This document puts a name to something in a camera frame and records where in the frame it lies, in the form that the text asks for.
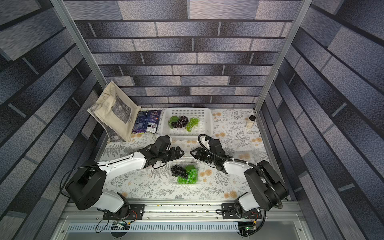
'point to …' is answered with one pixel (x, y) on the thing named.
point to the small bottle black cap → (250, 121)
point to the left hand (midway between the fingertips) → (181, 154)
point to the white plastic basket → (204, 126)
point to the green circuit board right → (245, 228)
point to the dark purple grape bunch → (175, 121)
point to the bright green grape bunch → (192, 175)
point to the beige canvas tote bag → (116, 112)
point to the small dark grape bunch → (177, 170)
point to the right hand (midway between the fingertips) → (191, 152)
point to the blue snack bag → (147, 121)
